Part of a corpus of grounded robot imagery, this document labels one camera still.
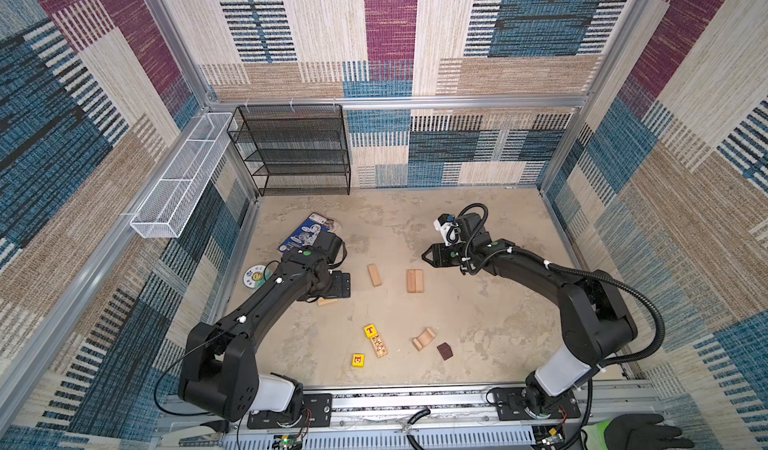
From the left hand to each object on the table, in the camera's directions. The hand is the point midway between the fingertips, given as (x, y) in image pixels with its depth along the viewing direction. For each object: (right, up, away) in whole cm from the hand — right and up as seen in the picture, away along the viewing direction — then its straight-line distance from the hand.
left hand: (331, 287), depth 84 cm
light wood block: (-4, -6, +7) cm, 10 cm away
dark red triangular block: (+31, -17, -3) cm, 35 cm away
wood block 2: (+26, 0, +12) cm, 28 cm away
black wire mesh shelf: (-18, +44, +26) cm, 54 cm away
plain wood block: (+11, +1, +13) cm, 17 cm away
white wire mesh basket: (-36, +27, -9) cm, 46 cm away
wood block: (+23, 0, +10) cm, 25 cm away
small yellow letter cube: (+8, -18, -5) cm, 20 cm away
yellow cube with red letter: (+11, -12, +1) cm, 16 cm away
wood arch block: (+25, -14, -1) cm, 29 cm away
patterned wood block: (+13, -16, -2) cm, 21 cm away
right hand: (+28, +7, +6) cm, 29 cm away
